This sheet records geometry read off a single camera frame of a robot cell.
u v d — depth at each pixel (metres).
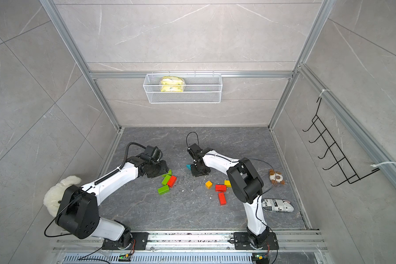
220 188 0.90
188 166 0.98
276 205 0.81
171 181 0.91
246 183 0.52
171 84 0.88
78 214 0.42
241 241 0.73
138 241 0.73
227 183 0.90
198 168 0.82
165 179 0.92
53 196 0.68
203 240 0.75
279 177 0.91
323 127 0.72
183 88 0.88
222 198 0.85
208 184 0.90
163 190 0.88
